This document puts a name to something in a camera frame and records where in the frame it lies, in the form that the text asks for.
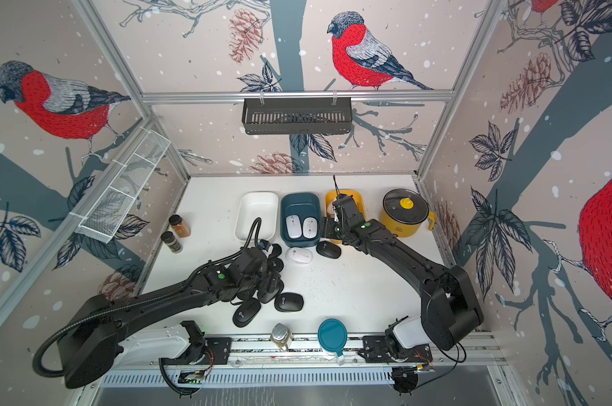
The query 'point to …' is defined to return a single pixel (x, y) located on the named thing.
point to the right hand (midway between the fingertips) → (327, 223)
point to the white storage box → (253, 205)
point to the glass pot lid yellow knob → (405, 206)
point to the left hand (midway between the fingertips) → (275, 269)
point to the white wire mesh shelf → (101, 220)
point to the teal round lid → (332, 336)
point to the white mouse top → (299, 255)
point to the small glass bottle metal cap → (281, 337)
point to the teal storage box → (303, 205)
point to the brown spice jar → (179, 226)
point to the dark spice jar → (169, 238)
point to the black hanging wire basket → (297, 116)
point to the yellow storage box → (330, 199)
